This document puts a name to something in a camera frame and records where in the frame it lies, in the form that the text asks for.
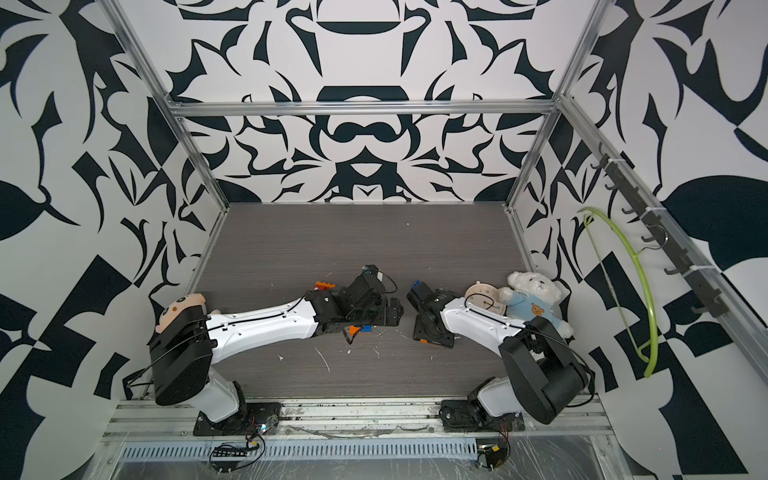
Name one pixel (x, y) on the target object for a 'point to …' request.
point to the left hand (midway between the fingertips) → (393, 305)
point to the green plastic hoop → (638, 351)
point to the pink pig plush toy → (178, 308)
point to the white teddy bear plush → (532, 295)
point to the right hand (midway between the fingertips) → (426, 332)
